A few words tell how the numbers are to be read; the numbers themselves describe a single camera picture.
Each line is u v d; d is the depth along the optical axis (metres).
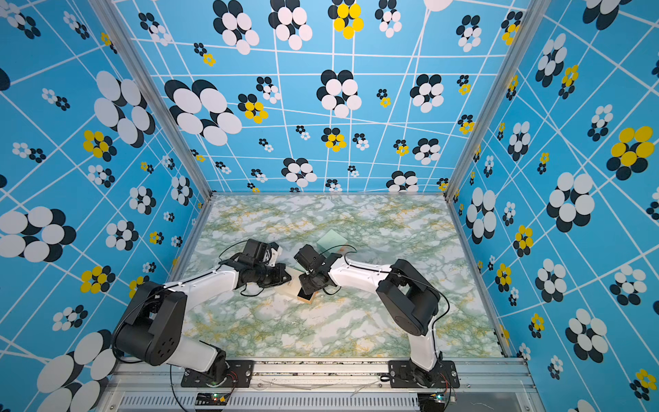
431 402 0.70
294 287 0.88
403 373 0.73
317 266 0.68
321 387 0.72
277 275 0.80
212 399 0.72
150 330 0.44
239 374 0.74
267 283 0.79
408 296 0.50
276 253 0.84
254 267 0.72
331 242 1.00
